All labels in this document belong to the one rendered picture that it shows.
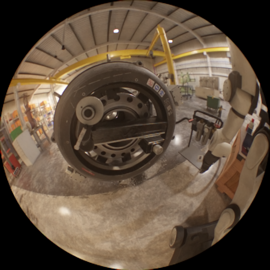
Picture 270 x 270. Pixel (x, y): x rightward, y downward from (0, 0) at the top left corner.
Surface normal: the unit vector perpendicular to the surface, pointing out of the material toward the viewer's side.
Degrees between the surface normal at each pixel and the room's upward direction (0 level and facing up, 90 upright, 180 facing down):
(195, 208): 0
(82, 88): 90
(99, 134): 90
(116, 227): 0
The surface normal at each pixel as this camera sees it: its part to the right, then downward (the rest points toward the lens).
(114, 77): 0.40, 0.43
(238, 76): -0.65, 0.57
